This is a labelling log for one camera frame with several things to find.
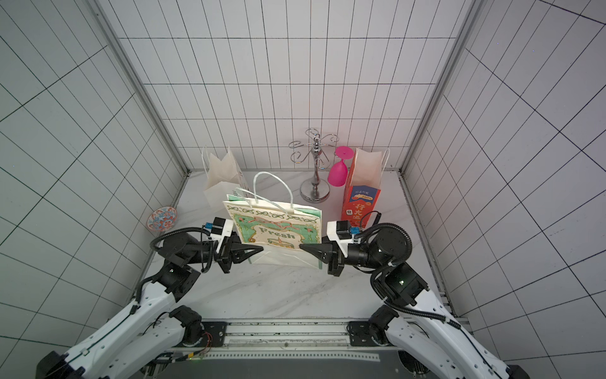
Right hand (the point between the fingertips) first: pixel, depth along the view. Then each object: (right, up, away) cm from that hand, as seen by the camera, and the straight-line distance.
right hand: (301, 240), depth 55 cm
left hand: (-11, -4, +6) cm, 14 cm away
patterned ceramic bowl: (-61, -1, +45) cm, 76 cm away
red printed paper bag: (+27, +19, +40) cm, 52 cm away
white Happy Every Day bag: (-34, +17, +43) cm, 58 cm away
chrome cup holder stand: (+6, +12, +55) cm, 56 cm away
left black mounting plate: (-28, -34, +17) cm, 47 cm away
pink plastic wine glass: (+14, +19, +38) cm, 45 cm away
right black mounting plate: (+18, -33, +16) cm, 41 cm away
